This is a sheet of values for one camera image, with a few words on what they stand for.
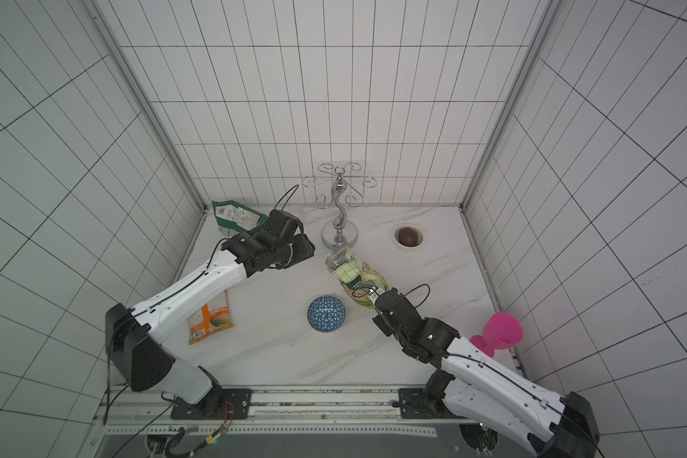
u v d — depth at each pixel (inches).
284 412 28.6
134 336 15.6
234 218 40.7
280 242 23.6
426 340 21.0
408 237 40.5
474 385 18.7
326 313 34.6
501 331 29.3
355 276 28.7
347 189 34.8
